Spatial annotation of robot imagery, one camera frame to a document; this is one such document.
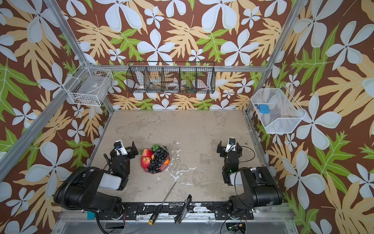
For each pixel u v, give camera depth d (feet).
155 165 2.70
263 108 2.83
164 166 2.90
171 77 3.20
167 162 2.89
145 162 2.76
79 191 1.43
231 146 2.45
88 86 2.82
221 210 2.45
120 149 2.43
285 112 2.57
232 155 2.30
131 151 2.67
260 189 1.45
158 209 2.41
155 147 2.98
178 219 2.31
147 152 2.97
